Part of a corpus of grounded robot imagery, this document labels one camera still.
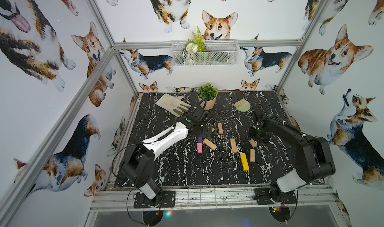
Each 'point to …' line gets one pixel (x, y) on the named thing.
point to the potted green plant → (209, 93)
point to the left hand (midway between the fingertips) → (206, 130)
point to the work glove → (175, 105)
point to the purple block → (199, 139)
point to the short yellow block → (213, 129)
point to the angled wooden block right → (253, 143)
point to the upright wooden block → (234, 146)
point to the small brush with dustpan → (242, 105)
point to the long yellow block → (245, 162)
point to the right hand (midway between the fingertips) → (254, 137)
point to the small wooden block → (220, 129)
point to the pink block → (199, 147)
